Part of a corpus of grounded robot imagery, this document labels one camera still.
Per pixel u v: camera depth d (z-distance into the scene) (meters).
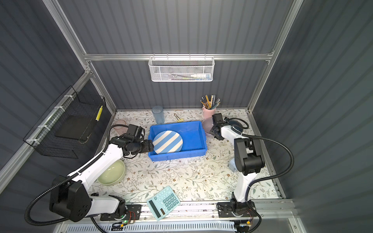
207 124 1.06
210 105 1.11
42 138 0.62
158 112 1.02
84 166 0.46
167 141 0.96
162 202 0.75
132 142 0.61
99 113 0.83
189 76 0.92
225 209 0.73
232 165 0.83
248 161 0.51
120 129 0.72
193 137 1.02
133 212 0.72
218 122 0.79
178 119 1.15
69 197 0.40
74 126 0.72
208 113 1.12
